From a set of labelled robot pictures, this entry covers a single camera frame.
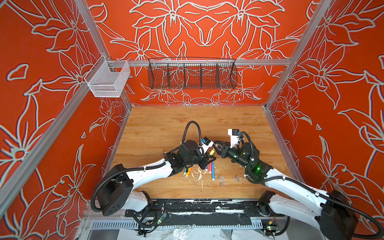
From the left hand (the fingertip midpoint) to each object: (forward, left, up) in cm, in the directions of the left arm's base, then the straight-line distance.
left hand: (215, 156), depth 75 cm
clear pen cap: (-6, -5, -14) cm, 17 cm away
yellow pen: (+1, +2, +4) cm, 4 cm away
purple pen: (-1, +3, -14) cm, 15 cm away
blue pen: (-2, -1, -15) cm, 15 cm away
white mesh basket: (+43, +69, +16) cm, 83 cm away
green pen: (-5, +16, -14) cm, 22 cm away
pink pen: (0, +1, -14) cm, 14 cm away
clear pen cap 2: (-8, -6, -15) cm, 18 cm away
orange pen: (-2, +13, -15) cm, 20 cm away
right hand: (+4, +3, +7) cm, 8 cm away
